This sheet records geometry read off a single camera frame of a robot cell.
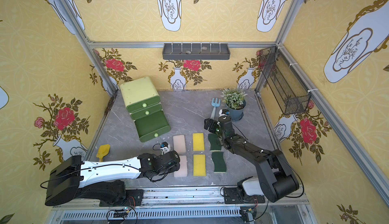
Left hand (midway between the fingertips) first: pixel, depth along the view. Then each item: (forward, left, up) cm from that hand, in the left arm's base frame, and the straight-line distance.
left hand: (180, 166), depth 80 cm
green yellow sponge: (+14, -19, +2) cm, 23 cm away
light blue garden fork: (+43, -23, -2) cm, 49 cm away
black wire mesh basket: (+32, -60, +24) cm, 72 cm away
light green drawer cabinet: (+32, +22, +17) cm, 42 cm away
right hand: (+22, -17, +6) cm, 29 cm away
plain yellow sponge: (+1, -10, -3) cm, 10 cm away
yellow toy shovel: (+10, +45, -2) cm, 46 cm away
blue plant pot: (+30, -35, +3) cm, 46 cm away
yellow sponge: (+15, -10, -4) cm, 18 cm away
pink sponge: (+14, +2, -3) cm, 14 cm away
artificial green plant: (+34, -33, +15) cm, 50 cm away
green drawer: (+31, +22, +15) cm, 40 cm away
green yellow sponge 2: (+1, -21, -2) cm, 21 cm away
